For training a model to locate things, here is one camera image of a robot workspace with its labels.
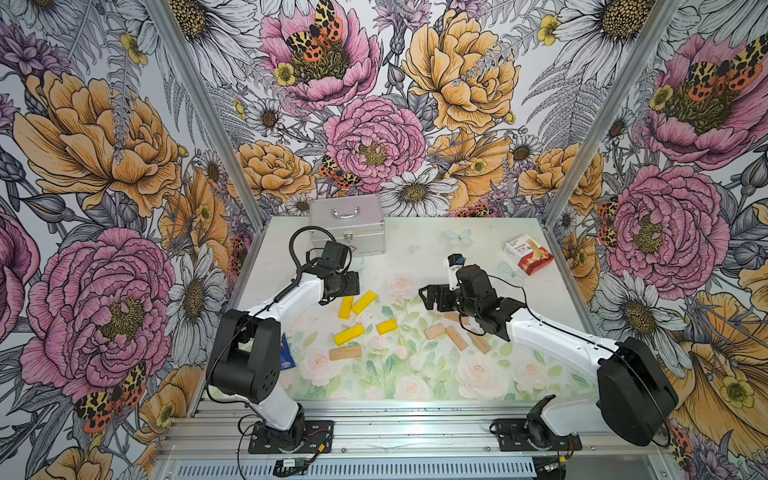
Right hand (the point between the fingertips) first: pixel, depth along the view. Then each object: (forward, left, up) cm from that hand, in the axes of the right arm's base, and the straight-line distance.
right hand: (433, 296), depth 86 cm
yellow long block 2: (-5, +25, -12) cm, 28 cm away
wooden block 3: (-9, -14, -12) cm, 20 cm away
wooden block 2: (-5, -1, -12) cm, 13 cm away
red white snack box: (+22, -37, -10) cm, 44 cm away
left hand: (+5, +26, -4) cm, 26 cm away
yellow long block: (+7, +20, -12) cm, 24 cm away
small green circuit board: (-36, +37, -12) cm, 53 cm away
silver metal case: (+29, +23, +3) cm, 37 cm away
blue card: (-12, +42, -11) cm, 45 cm away
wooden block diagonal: (-7, -7, -12) cm, 16 cm away
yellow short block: (+3, +27, -11) cm, 29 cm away
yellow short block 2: (-2, +13, -12) cm, 18 cm away
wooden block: (-10, +26, -12) cm, 30 cm away
